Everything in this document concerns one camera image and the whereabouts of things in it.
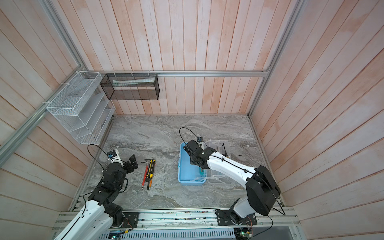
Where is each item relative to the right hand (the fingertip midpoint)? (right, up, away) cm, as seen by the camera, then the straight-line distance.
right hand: (197, 156), depth 86 cm
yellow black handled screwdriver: (-28, -11, 0) cm, 30 cm away
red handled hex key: (-32, -11, +2) cm, 34 cm away
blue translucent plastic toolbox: (-3, -12, +4) cm, 13 cm away
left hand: (-39, -1, -5) cm, 39 cm away
